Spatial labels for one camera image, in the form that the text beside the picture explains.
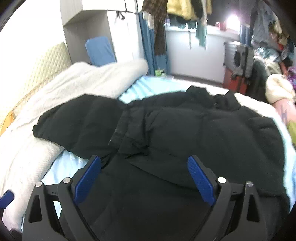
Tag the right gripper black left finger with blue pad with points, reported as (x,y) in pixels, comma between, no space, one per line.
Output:
(53,213)

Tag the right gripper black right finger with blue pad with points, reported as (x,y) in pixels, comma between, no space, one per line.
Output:
(236,212)

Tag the black padded jacket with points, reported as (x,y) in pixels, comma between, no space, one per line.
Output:
(175,148)

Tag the light blue bed sheet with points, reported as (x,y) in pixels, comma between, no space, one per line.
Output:
(143,85)

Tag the beige folded blanket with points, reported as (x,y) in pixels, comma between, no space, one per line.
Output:
(25,159)

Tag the green plastic stool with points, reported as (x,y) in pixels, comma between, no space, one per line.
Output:
(291,126)

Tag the pink storage bag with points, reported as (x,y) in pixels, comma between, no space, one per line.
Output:
(286,110)

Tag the cream fluffy garment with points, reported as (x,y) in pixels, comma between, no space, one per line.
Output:
(277,87)

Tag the cream quilted headboard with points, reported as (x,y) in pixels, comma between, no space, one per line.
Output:
(52,63)

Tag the silver suitcase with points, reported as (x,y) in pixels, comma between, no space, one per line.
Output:
(238,58)

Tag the blue chair back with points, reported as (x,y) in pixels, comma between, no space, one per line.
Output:
(100,51)

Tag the grey white wardrobe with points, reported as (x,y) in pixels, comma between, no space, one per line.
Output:
(118,21)

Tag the yellow hanging jacket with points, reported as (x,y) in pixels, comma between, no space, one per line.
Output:
(189,10)

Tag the brown plaid hanging coat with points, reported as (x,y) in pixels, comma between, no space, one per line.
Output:
(158,11)

